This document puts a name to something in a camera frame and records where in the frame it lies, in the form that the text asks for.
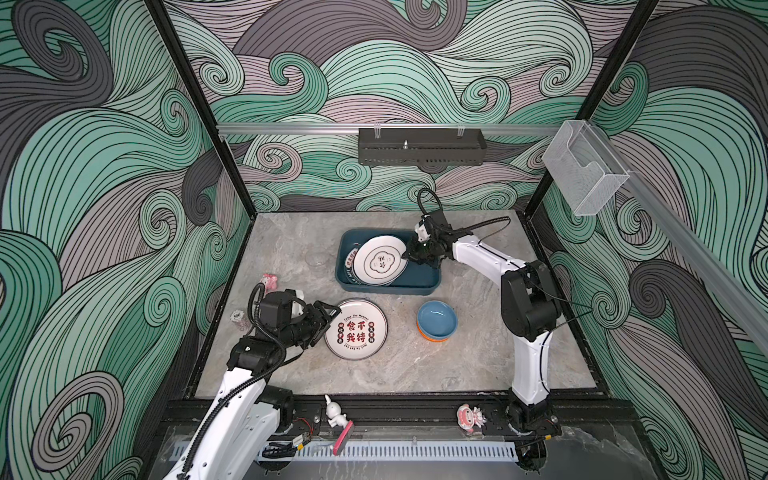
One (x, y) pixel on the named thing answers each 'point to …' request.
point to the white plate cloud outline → (379, 261)
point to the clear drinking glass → (317, 258)
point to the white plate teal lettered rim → (348, 265)
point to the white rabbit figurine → (333, 412)
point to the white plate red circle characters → (359, 332)
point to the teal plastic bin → (417, 280)
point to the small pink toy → (270, 282)
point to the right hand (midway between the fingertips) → (402, 254)
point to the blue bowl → (437, 319)
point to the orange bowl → (427, 338)
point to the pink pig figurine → (468, 417)
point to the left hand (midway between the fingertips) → (338, 314)
